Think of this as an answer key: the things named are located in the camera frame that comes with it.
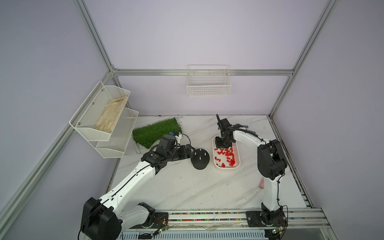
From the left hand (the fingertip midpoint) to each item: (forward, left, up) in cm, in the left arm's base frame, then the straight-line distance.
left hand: (189, 153), depth 78 cm
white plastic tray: (+7, -23, -17) cm, 30 cm away
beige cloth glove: (+11, +43, +12) cm, 46 cm away
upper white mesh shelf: (+14, +49, +13) cm, 53 cm away
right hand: (+13, -19, -14) cm, 27 cm away
